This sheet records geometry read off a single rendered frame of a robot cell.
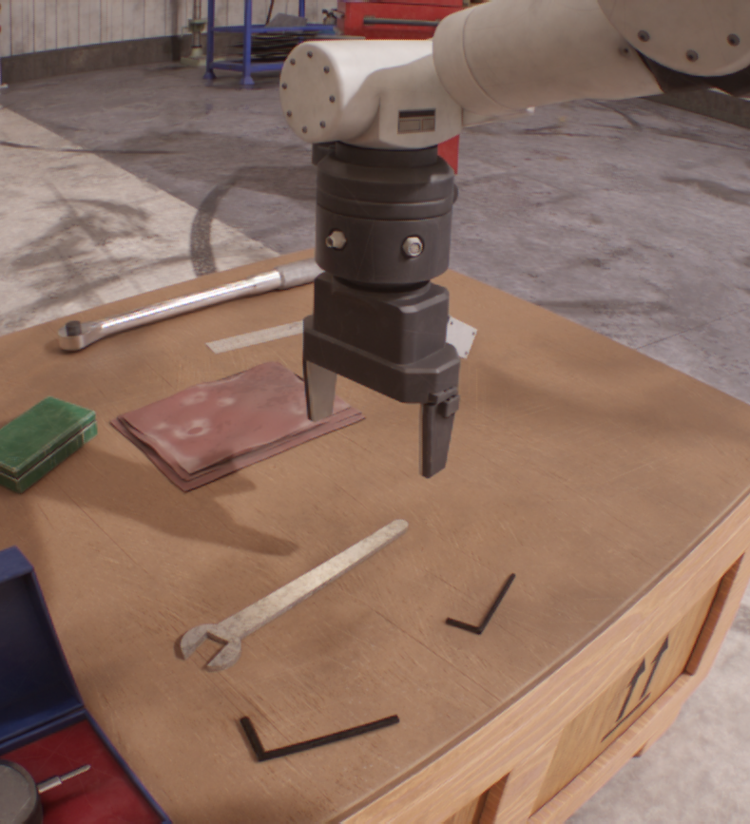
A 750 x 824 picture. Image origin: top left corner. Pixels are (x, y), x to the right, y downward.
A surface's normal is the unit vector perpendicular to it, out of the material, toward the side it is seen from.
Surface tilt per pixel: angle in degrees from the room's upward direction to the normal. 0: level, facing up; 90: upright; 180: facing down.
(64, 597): 0
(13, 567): 13
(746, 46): 118
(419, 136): 90
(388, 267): 90
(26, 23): 90
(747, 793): 0
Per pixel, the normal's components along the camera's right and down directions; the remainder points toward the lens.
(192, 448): 0.14, -0.78
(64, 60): 0.56, 0.41
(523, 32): -0.84, 0.18
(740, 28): -0.60, 0.71
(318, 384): 0.74, 0.34
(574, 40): -0.74, 0.45
